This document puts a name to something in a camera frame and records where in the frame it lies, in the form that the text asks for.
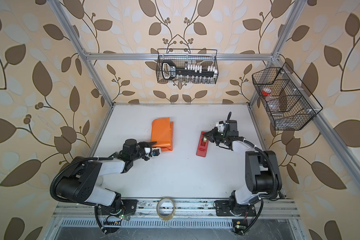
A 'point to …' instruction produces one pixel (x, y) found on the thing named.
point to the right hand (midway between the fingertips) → (203, 135)
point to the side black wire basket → (290, 105)
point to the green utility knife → (115, 155)
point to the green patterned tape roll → (204, 139)
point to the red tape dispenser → (202, 146)
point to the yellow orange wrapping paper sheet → (162, 132)
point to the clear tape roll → (165, 218)
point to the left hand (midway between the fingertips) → (154, 141)
